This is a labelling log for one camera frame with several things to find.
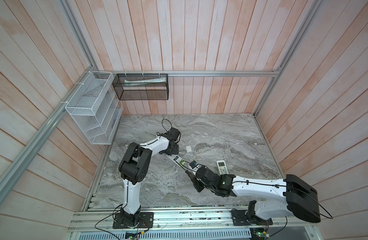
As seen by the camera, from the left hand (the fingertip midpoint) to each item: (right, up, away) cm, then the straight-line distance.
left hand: (170, 153), depth 98 cm
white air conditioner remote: (+33, -8, -8) cm, 35 cm away
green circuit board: (-16, -36, -28) cm, 48 cm away
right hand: (+14, -11, -16) cm, 24 cm away
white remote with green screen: (+6, -4, -5) cm, 8 cm away
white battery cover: (+13, +3, +3) cm, 13 cm away
